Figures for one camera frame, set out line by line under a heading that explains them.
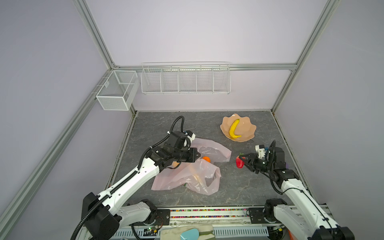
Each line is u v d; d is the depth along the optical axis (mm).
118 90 1040
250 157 738
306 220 456
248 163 726
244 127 1080
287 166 919
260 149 770
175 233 685
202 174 716
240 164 771
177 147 578
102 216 371
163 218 736
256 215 740
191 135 694
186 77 1007
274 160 631
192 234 677
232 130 1052
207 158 910
